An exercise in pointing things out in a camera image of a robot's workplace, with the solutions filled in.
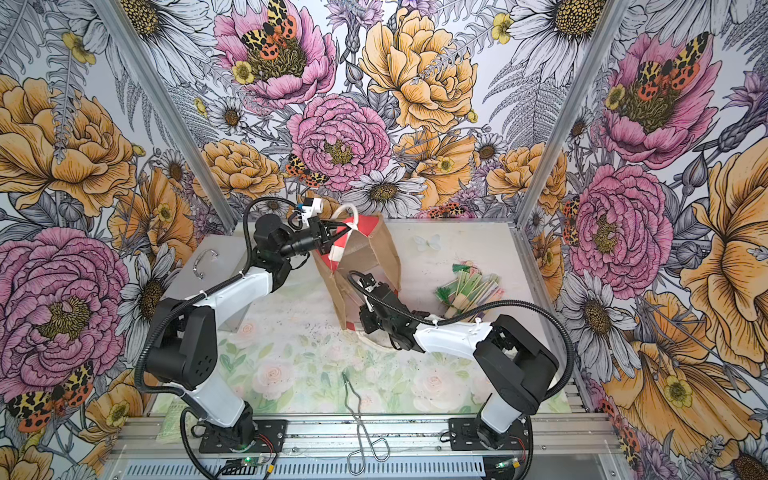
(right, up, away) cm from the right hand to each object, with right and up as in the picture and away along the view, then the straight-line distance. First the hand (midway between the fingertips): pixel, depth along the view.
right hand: (366, 313), depth 88 cm
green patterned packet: (-46, -24, -14) cm, 54 cm away
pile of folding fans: (+33, +5, +10) cm, 35 cm away
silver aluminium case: (-46, +15, -1) cm, 48 cm away
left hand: (-2, +23, -11) cm, 25 cm away
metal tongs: (+1, -27, -12) cm, 29 cm away
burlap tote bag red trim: (+1, +19, -10) cm, 21 cm away
